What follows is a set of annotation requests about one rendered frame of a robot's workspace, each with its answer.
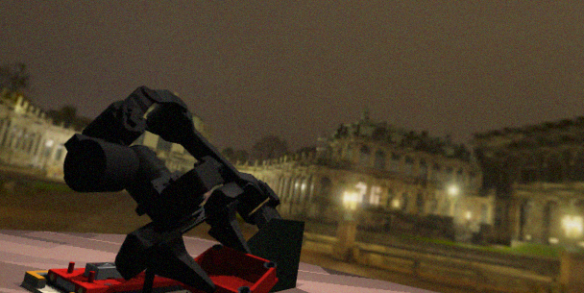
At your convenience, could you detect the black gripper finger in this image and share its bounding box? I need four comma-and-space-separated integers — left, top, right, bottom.
208, 200, 251, 254
144, 233, 217, 293

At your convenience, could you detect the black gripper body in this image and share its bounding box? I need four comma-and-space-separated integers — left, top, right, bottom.
115, 168, 245, 281

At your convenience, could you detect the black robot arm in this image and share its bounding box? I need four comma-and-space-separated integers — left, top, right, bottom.
63, 85, 282, 229

